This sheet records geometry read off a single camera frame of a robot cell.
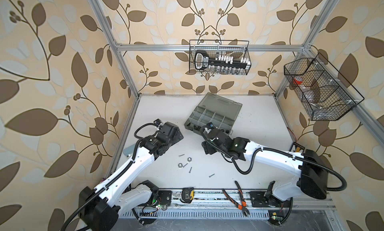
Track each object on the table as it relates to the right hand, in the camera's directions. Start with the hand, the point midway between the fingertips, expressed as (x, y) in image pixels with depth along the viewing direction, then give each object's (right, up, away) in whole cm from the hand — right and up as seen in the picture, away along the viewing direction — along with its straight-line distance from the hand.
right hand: (208, 142), depth 80 cm
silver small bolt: (-10, -17, +4) cm, 20 cm away
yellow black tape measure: (-11, -25, -7) cm, 28 cm away
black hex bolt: (-7, +6, +19) cm, 21 cm away
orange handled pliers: (+16, -29, -8) cm, 34 cm away
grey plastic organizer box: (+7, +19, +31) cm, 37 cm away
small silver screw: (+2, -19, +2) cm, 19 cm away
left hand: (-17, +4, -1) cm, 18 cm away
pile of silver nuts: (-16, -14, +6) cm, 22 cm away
